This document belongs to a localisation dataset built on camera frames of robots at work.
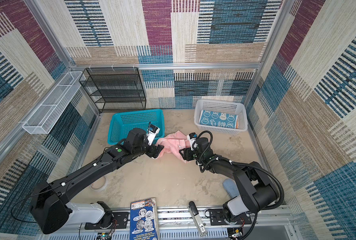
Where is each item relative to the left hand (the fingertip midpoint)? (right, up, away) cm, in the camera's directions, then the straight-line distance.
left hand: (158, 140), depth 80 cm
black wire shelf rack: (-35, +34, +29) cm, 57 cm away
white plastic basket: (+48, +21, +34) cm, 62 cm away
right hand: (+14, -8, +10) cm, 19 cm away
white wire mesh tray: (-53, +11, -8) cm, 55 cm away
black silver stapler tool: (+19, -33, -8) cm, 39 cm away
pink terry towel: (+8, -2, +12) cm, 14 cm away
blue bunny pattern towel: (+39, +12, +31) cm, 51 cm away
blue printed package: (-6, -37, -8) cm, 38 cm away
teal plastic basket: (-31, +9, +29) cm, 43 cm away
